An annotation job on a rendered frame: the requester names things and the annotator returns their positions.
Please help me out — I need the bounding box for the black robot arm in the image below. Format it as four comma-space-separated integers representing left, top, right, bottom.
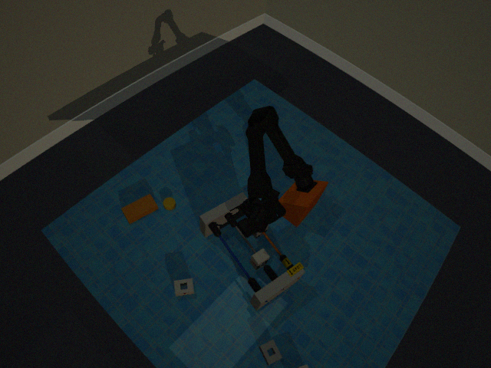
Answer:
242, 106, 317, 233

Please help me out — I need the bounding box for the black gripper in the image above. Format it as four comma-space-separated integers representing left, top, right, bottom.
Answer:
237, 202, 286, 238

